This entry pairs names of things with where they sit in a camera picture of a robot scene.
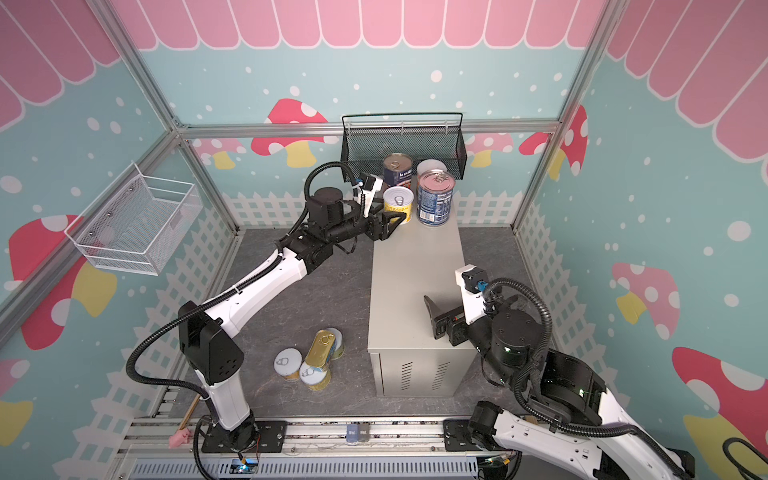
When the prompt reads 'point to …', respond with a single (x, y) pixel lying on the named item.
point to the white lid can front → (316, 378)
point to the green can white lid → (339, 345)
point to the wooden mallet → (190, 411)
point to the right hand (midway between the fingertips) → (447, 290)
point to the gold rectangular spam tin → (321, 349)
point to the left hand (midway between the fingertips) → (395, 213)
